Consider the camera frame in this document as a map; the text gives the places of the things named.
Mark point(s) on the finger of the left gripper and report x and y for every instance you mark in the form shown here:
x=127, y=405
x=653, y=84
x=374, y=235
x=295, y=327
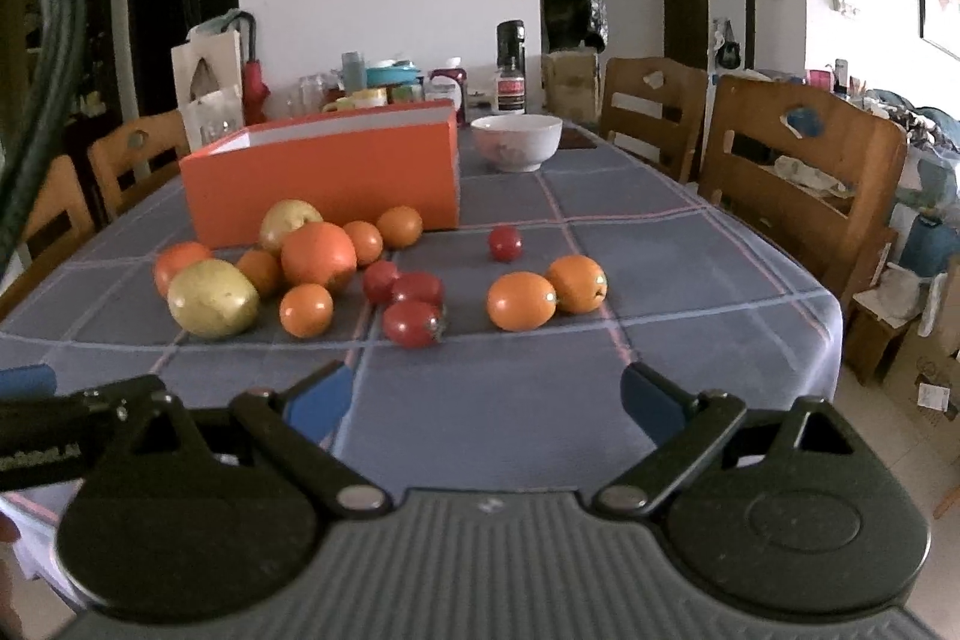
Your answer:
x=58, y=439
x=29, y=380

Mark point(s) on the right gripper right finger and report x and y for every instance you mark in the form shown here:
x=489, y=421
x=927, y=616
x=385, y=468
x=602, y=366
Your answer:
x=689, y=431

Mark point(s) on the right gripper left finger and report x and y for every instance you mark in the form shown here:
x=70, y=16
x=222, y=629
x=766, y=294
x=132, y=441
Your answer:
x=286, y=429

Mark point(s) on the yellow pear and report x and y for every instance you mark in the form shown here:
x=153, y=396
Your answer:
x=282, y=219
x=212, y=299

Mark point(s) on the person's left hand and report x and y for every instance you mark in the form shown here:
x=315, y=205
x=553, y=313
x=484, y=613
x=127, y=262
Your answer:
x=11, y=625

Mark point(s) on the small tangerine front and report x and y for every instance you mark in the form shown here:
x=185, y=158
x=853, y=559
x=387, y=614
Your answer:
x=306, y=311

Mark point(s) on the front red tomato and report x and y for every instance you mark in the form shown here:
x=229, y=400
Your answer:
x=413, y=324

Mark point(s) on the small tangerine behind pear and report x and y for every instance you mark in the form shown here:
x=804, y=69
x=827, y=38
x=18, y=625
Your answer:
x=262, y=270

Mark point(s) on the near left wooden chair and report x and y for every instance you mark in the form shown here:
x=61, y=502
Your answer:
x=59, y=224

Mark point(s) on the wooden chair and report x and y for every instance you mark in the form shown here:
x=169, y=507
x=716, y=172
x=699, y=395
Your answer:
x=137, y=159
x=658, y=102
x=59, y=224
x=811, y=173

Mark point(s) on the left red tomato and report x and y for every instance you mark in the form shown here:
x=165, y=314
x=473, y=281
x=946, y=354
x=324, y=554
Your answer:
x=378, y=281

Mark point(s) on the large orange centre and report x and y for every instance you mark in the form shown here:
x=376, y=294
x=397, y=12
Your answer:
x=319, y=253

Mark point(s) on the large orange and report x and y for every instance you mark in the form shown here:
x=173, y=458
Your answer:
x=175, y=259
x=319, y=253

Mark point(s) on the large orange left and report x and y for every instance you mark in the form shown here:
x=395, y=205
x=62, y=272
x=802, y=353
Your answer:
x=175, y=259

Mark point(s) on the middle red tomato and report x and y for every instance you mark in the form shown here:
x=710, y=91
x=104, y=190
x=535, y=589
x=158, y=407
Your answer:
x=418, y=286

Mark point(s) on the small tangerine near box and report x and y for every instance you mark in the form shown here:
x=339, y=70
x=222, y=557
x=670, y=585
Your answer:
x=367, y=242

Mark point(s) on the tangerine beside box corner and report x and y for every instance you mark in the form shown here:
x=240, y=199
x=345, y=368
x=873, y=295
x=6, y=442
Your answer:
x=400, y=227

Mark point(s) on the far left wooden chair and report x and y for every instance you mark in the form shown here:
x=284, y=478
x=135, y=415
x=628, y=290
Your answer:
x=137, y=159

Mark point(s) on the lone red tomato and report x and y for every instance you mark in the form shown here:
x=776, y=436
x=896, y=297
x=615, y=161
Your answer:
x=505, y=244

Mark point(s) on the orange cardboard box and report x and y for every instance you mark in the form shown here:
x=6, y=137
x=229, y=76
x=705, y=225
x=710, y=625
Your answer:
x=349, y=165

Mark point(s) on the near right wooden chair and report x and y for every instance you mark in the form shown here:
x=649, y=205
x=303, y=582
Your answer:
x=811, y=173

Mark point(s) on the far right wooden chair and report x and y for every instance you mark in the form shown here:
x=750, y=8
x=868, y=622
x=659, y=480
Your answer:
x=658, y=102

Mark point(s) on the white ceramic bowl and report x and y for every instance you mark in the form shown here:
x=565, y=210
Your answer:
x=518, y=143

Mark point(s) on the red folded umbrella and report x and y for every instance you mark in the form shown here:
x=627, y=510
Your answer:
x=254, y=91

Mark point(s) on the clear drinking glass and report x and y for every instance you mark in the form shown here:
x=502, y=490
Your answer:
x=311, y=94

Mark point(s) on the yellow white mug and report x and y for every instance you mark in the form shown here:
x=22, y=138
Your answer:
x=369, y=98

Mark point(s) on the white paper bag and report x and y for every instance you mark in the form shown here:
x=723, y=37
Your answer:
x=208, y=83

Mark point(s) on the cardboard box behind table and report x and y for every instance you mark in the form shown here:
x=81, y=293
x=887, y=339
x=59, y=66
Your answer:
x=573, y=85

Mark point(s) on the blue grey tumbler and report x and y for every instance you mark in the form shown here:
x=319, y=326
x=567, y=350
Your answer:
x=353, y=72

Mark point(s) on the teal lidded container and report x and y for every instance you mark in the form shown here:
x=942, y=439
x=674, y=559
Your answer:
x=392, y=73

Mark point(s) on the red label jar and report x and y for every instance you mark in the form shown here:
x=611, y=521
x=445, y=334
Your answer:
x=449, y=83

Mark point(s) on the dark glass bottle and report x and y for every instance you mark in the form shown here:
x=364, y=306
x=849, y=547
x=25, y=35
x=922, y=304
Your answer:
x=510, y=92

